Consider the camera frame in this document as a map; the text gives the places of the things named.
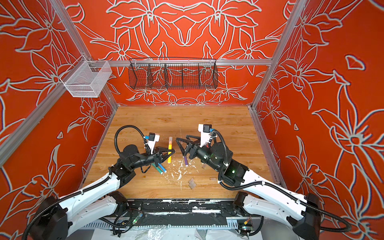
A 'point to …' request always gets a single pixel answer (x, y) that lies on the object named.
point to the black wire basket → (172, 73)
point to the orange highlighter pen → (170, 147)
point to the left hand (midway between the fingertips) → (173, 151)
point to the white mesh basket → (86, 78)
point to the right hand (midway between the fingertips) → (177, 140)
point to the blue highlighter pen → (164, 169)
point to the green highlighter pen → (157, 168)
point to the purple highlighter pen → (185, 159)
